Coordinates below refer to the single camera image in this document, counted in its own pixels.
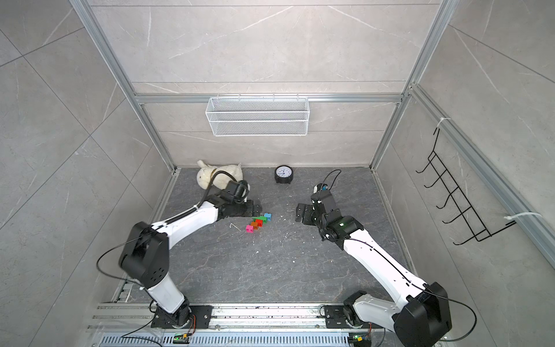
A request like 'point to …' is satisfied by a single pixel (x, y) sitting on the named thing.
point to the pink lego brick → (249, 228)
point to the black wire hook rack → (466, 212)
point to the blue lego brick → (268, 215)
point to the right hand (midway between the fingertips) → (308, 209)
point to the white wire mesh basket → (258, 116)
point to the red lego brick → (259, 222)
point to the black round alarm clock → (283, 173)
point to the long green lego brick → (263, 217)
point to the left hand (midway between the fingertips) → (254, 205)
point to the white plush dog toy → (206, 173)
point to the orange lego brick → (255, 225)
